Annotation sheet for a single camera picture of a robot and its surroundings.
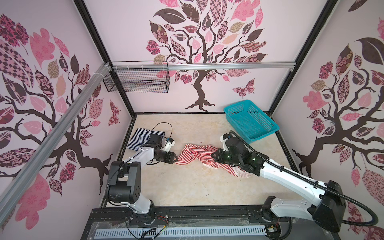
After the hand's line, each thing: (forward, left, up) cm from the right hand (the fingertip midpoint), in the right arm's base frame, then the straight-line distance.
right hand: (210, 153), depth 76 cm
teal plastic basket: (+39, -37, -21) cm, 58 cm away
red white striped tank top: (+5, +4, -9) cm, 11 cm away
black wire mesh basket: (+48, +43, +15) cm, 66 cm away
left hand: (+4, +22, -15) cm, 27 cm away
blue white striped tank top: (+23, +47, -17) cm, 55 cm away
